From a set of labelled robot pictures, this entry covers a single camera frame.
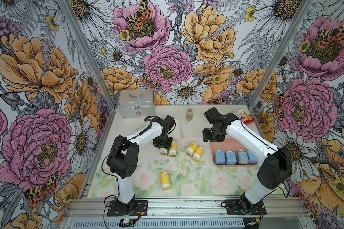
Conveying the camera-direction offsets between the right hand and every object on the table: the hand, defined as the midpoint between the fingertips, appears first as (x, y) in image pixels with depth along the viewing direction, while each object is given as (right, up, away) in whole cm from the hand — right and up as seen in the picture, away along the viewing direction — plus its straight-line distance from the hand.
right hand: (208, 142), depth 83 cm
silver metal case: (-47, +25, +23) cm, 58 cm away
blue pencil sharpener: (+7, -10, +2) cm, 12 cm away
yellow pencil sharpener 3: (-9, -4, +6) cm, 11 cm away
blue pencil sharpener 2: (+14, -9, +2) cm, 17 cm away
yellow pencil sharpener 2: (-21, -7, +4) cm, 22 cm away
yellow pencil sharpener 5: (-24, -19, -5) cm, 31 cm away
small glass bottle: (-8, +16, +29) cm, 34 cm away
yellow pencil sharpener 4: (-5, -7, +4) cm, 10 cm away
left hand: (-27, -6, +5) cm, 28 cm away
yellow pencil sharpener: (-26, -6, +6) cm, 28 cm away
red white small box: (+35, +13, +26) cm, 45 cm away
